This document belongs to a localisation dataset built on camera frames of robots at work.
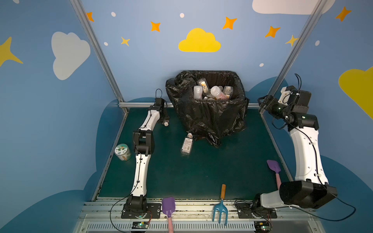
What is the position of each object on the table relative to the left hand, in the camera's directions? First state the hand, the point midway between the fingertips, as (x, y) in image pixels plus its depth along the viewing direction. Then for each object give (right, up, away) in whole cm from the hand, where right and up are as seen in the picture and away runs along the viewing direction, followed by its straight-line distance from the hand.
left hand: (165, 117), depth 111 cm
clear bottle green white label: (+42, +15, -23) cm, 51 cm away
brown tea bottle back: (+1, -5, -4) cm, 6 cm away
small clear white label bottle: (+26, +22, -20) cm, 40 cm away
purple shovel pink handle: (+7, -50, -36) cm, 62 cm away
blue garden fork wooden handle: (+35, -49, -37) cm, 71 cm away
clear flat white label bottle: (+17, -19, -15) cm, 30 cm away
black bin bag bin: (+30, -3, -29) cm, 42 cm away
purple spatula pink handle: (+72, -31, -23) cm, 81 cm away
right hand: (+57, +7, -38) cm, 69 cm away
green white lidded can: (-23, -23, -23) cm, 40 cm away
